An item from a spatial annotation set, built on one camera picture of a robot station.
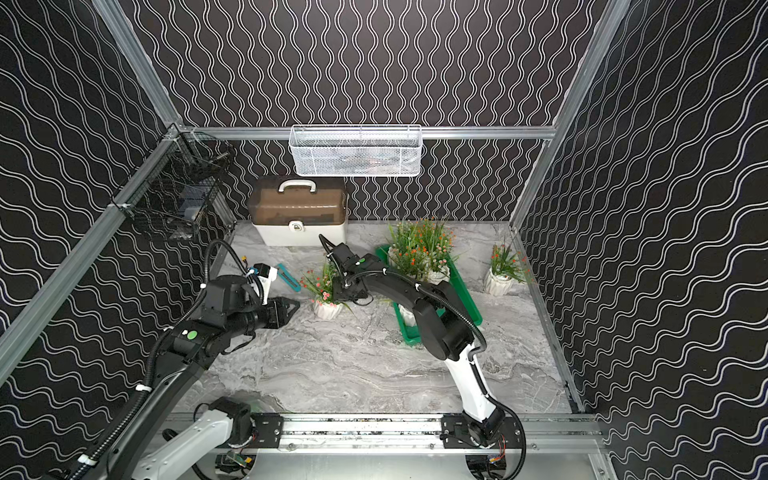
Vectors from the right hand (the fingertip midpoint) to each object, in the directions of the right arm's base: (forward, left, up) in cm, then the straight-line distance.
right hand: (340, 294), depth 93 cm
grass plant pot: (+9, -53, +3) cm, 54 cm away
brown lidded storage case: (+34, +20, +3) cm, 39 cm away
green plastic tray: (-12, -21, -1) cm, 24 cm away
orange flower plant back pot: (+8, -22, +10) cm, 25 cm away
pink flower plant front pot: (+7, -30, +4) cm, 31 cm away
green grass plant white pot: (+22, -18, +5) cm, 29 cm away
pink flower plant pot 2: (-7, -21, -1) cm, 22 cm away
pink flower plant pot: (-8, +2, +6) cm, 10 cm away
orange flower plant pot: (+17, -26, +8) cm, 32 cm away
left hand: (-12, +8, +16) cm, 22 cm away
